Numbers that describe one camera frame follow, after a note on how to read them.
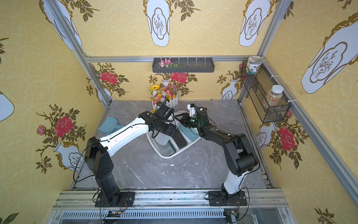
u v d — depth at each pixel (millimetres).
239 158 474
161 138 834
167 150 882
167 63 878
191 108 843
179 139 951
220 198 731
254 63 846
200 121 719
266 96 678
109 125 1049
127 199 733
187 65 924
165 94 1029
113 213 731
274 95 656
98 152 489
